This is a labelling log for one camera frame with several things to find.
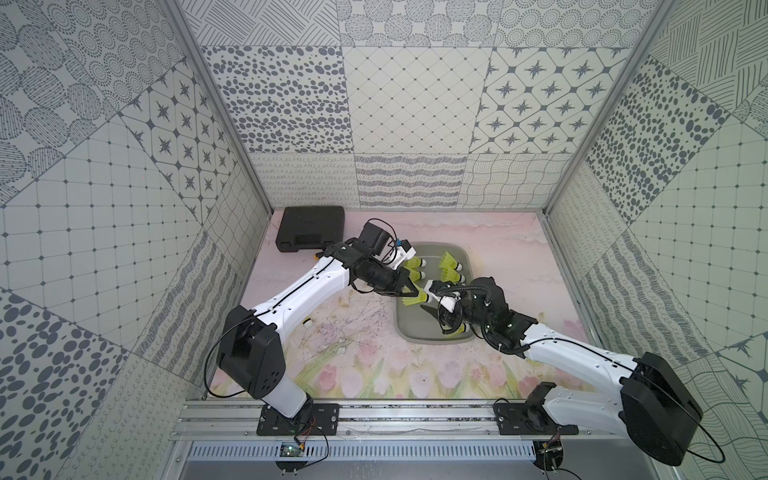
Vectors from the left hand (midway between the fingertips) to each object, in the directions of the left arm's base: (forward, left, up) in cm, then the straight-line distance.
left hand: (425, 298), depth 73 cm
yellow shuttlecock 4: (+24, -10, -17) cm, 31 cm away
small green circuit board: (-30, +32, -23) cm, 50 cm away
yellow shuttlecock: (+23, +1, -17) cm, 29 cm away
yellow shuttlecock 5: (+19, -9, -17) cm, 27 cm away
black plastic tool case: (+40, +42, -18) cm, 61 cm away
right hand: (+5, -2, -7) cm, 9 cm away
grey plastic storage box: (+2, +2, -20) cm, 20 cm away
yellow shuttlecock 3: (+3, 0, -4) cm, 5 cm away
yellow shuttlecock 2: (+18, +1, -18) cm, 26 cm away
